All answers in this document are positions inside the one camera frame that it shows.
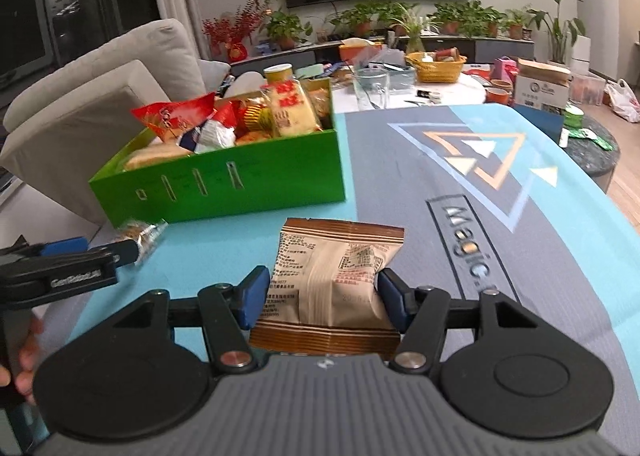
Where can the blue packet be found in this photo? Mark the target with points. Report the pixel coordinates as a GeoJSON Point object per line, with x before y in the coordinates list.
{"type": "Point", "coordinates": [337, 74]}

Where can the red yellow striped snack bag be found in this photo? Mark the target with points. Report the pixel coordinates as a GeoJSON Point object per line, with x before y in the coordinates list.
{"type": "Point", "coordinates": [255, 118]}

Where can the beige sofa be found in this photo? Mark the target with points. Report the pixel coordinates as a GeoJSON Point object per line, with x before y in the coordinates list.
{"type": "Point", "coordinates": [75, 125]}

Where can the brown beige snack packet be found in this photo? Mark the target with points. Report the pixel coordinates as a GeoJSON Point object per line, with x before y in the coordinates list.
{"type": "Point", "coordinates": [330, 276]}

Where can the purple white snack packet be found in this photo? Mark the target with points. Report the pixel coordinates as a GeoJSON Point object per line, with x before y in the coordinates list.
{"type": "Point", "coordinates": [215, 135]}

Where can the yellow woven basket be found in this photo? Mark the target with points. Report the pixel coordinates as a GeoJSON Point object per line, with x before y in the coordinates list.
{"type": "Point", "coordinates": [435, 71]}

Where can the round white table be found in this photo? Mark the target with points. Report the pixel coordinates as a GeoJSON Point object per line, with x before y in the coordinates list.
{"type": "Point", "coordinates": [460, 93]}

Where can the person's left hand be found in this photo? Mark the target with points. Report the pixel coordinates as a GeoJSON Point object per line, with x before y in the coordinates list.
{"type": "Point", "coordinates": [27, 351]}

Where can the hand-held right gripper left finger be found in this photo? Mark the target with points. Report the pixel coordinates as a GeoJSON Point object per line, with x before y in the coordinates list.
{"type": "Point", "coordinates": [255, 296]}

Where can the tall plant in white planter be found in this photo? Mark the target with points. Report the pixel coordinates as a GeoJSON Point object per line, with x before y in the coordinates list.
{"type": "Point", "coordinates": [560, 25]}

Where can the yellow canister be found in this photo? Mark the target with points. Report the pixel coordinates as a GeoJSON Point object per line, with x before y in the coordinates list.
{"type": "Point", "coordinates": [277, 75]}

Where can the dark blue box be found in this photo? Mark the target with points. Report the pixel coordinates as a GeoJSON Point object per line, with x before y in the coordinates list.
{"type": "Point", "coordinates": [540, 123]}

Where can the blue grey bowl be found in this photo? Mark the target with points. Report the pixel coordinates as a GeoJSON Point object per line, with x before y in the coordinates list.
{"type": "Point", "coordinates": [400, 75]}

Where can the spider plant in glass vase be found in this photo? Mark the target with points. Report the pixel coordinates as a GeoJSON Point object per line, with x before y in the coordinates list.
{"type": "Point", "coordinates": [417, 35]}

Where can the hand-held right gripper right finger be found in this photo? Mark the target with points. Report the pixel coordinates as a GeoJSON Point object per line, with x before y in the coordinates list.
{"type": "Point", "coordinates": [392, 301]}

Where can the red jar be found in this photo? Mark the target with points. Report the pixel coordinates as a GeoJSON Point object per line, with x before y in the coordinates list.
{"type": "Point", "coordinates": [236, 53]}

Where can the bread loaf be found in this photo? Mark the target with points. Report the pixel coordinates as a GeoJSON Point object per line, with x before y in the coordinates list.
{"type": "Point", "coordinates": [155, 155]}

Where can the round cake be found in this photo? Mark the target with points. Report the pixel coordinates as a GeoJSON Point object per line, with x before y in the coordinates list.
{"type": "Point", "coordinates": [137, 236]}

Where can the clear glass cup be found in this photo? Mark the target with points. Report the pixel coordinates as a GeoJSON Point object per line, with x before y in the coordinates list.
{"type": "Point", "coordinates": [371, 93]}

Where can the potted green plant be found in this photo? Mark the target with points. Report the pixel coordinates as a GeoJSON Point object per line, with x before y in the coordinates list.
{"type": "Point", "coordinates": [395, 18]}
{"type": "Point", "coordinates": [452, 18]}
{"type": "Point", "coordinates": [490, 21]}
{"type": "Point", "coordinates": [285, 30]}
{"type": "Point", "coordinates": [357, 20]}
{"type": "Point", "coordinates": [516, 25]}

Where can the large red snack bag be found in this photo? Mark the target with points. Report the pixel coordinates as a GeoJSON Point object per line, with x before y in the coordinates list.
{"type": "Point", "coordinates": [170, 118]}

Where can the clear plastic storage bin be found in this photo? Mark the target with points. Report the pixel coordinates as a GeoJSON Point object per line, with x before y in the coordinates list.
{"type": "Point", "coordinates": [587, 89]}

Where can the yellow rice cracker packet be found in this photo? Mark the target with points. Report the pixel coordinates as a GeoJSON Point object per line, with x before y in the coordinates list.
{"type": "Point", "coordinates": [292, 110]}

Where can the white plastic bag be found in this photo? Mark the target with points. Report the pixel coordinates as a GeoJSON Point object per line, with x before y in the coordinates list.
{"type": "Point", "coordinates": [625, 103]}

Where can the green cardboard box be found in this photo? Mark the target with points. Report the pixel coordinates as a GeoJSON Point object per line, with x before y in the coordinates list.
{"type": "Point", "coordinates": [225, 186]}

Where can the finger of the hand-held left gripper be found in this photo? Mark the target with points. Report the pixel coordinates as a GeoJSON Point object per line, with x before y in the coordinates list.
{"type": "Point", "coordinates": [65, 247]}
{"type": "Point", "coordinates": [125, 253]}

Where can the dark green round table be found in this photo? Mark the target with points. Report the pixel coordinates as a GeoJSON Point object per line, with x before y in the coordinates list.
{"type": "Point", "coordinates": [595, 165]}

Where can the green foil packets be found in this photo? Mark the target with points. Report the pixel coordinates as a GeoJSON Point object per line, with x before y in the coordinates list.
{"type": "Point", "coordinates": [590, 138]}

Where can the green cup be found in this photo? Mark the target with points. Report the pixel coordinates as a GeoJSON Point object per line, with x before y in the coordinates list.
{"type": "Point", "coordinates": [574, 116]}

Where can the white brown cardboard box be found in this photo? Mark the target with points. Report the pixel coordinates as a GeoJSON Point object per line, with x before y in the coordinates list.
{"type": "Point", "coordinates": [542, 85]}

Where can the pink box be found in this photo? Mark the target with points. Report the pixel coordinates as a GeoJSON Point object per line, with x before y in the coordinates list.
{"type": "Point", "coordinates": [506, 69]}

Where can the grey television console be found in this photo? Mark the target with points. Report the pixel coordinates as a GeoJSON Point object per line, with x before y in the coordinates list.
{"type": "Point", "coordinates": [500, 49]}

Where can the red berry branches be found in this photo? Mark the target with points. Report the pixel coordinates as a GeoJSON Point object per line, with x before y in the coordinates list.
{"type": "Point", "coordinates": [235, 23]}

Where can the clear packet of crackers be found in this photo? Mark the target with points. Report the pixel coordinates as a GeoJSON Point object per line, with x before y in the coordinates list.
{"type": "Point", "coordinates": [324, 105]}

